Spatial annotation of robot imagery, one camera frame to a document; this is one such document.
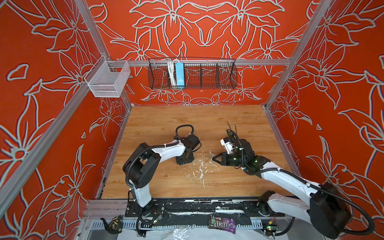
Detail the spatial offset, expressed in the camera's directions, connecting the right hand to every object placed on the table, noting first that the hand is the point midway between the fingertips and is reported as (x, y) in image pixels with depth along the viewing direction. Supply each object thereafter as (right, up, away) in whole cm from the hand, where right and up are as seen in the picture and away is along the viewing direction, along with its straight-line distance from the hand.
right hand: (211, 159), depth 78 cm
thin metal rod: (+22, +14, +27) cm, 37 cm away
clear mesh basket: (-64, +47, +16) cm, 81 cm away
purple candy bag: (+6, -28, -10) cm, 30 cm away
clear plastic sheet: (-17, -31, -10) cm, 37 cm away
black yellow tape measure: (-46, -28, -11) cm, 55 cm away
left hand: (-12, -4, +12) cm, 18 cm away
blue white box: (-17, +49, +12) cm, 53 cm away
